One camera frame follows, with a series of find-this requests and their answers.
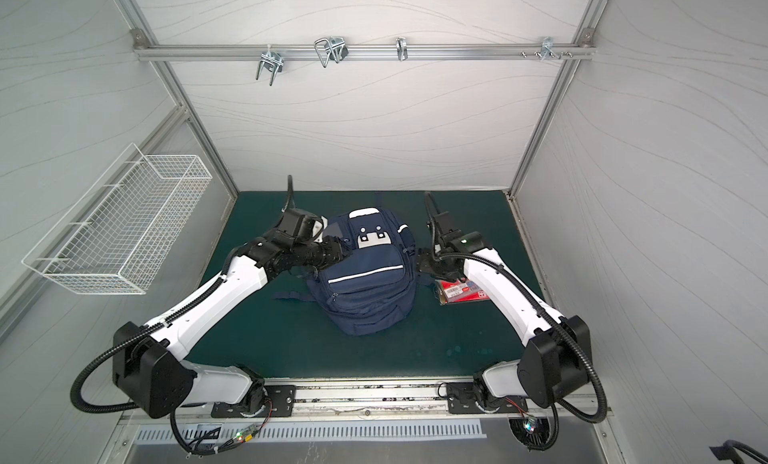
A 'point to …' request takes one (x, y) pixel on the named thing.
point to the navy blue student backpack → (371, 291)
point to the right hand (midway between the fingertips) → (429, 261)
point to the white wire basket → (115, 235)
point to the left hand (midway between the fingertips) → (353, 251)
